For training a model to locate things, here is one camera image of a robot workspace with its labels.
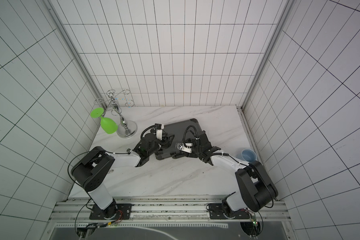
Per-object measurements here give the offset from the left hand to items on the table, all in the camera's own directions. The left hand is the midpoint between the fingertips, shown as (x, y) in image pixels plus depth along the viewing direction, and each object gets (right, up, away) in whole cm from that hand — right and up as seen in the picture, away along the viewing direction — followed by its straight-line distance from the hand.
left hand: (170, 137), depth 91 cm
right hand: (+11, -2, -1) cm, 11 cm away
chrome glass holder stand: (-34, +4, +15) cm, 37 cm away
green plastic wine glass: (-37, +8, -4) cm, 38 cm away
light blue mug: (+49, -11, -1) cm, 50 cm away
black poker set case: (+5, +6, -18) cm, 20 cm away
